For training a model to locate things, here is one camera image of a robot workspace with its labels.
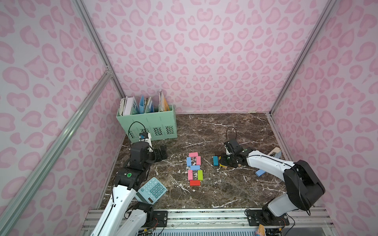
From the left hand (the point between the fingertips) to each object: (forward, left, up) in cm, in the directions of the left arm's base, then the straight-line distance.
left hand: (158, 145), depth 75 cm
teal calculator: (-16, +5, -21) cm, 27 cm away
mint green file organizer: (+19, +3, -7) cm, 21 cm away
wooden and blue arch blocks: (+5, -71, -20) cm, 73 cm away
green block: (-7, -22, -23) cm, 32 cm away
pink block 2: (-7, -16, -22) cm, 28 cm away
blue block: (+2, -15, -22) cm, 27 cm away
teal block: (+2, -32, -22) cm, 39 cm away
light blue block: (-2, -19, -23) cm, 29 cm away
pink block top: (+6, -18, -22) cm, 29 cm away
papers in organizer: (+28, +22, +2) cm, 35 cm away
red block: (-11, -19, -23) cm, 32 cm away
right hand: (+1, -34, -19) cm, 39 cm away
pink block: (+3, -21, -22) cm, 30 cm away
